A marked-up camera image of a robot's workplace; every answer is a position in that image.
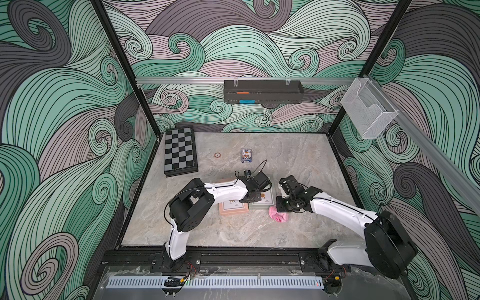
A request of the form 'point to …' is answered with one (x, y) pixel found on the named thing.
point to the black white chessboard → (180, 152)
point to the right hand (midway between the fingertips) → (279, 206)
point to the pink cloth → (277, 216)
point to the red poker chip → (217, 155)
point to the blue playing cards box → (246, 155)
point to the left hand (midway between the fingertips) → (255, 196)
